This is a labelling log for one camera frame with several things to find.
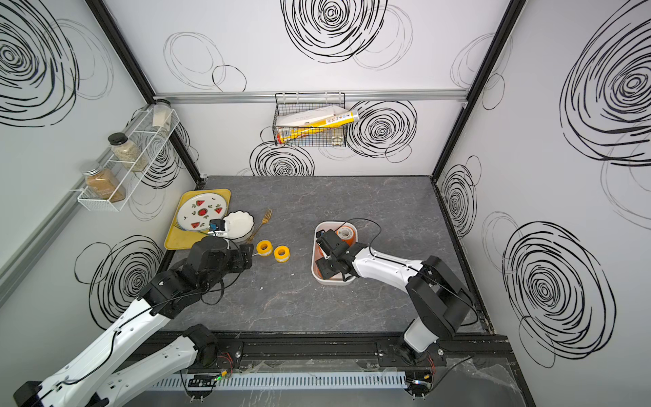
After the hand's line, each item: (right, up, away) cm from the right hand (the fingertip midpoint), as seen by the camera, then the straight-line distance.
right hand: (327, 264), depth 88 cm
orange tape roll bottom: (-2, +8, -16) cm, 18 cm away
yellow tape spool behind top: (-24, +5, +6) cm, 25 cm away
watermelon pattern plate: (-55, +17, +18) cm, 61 cm away
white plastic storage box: (-4, +3, +2) cm, 5 cm away
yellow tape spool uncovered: (-17, +2, +6) cm, 18 cm away
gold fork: (-27, +14, +17) cm, 35 cm away
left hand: (-25, +9, -15) cm, 30 cm away
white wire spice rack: (-67, +45, +7) cm, 81 cm away
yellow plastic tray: (-59, +7, +12) cm, 61 cm away
